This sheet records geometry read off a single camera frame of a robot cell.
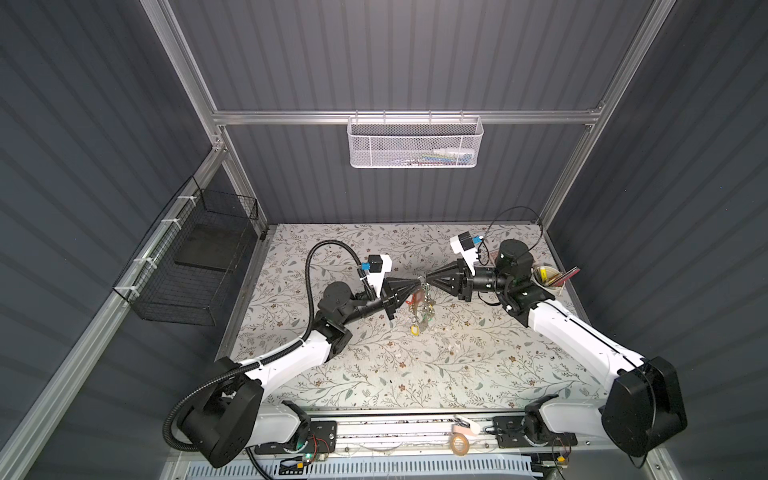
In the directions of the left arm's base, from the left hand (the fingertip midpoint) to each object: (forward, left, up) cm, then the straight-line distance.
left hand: (420, 283), depth 68 cm
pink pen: (+11, -49, -15) cm, 52 cm away
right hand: (0, -3, -1) cm, 3 cm away
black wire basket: (+9, +58, -2) cm, 59 cm away
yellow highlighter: (+14, -43, -18) cm, 49 cm away
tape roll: (-28, -9, -30) cm, 42 cm away
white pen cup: (+9, -40, -17) cm, 45 cm away
